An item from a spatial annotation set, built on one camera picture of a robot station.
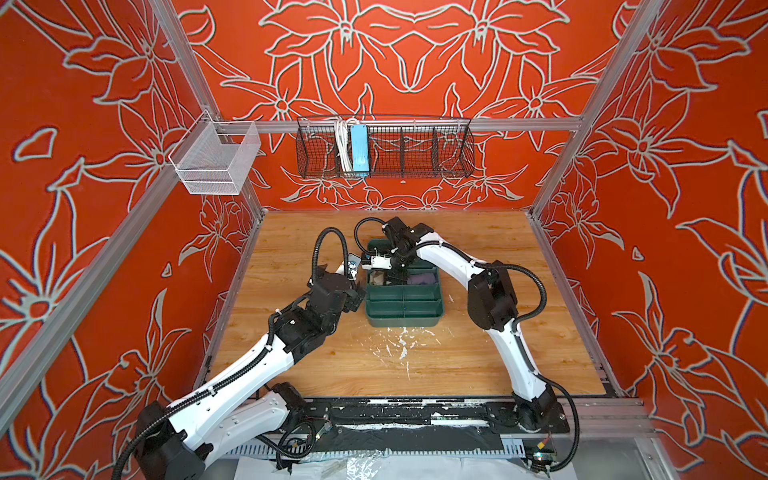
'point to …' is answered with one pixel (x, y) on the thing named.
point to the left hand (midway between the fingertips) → (340, 271)
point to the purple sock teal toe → (428, 278)
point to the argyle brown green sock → (376, 277)
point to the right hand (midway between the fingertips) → (382, 272)
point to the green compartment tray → (402, 305)
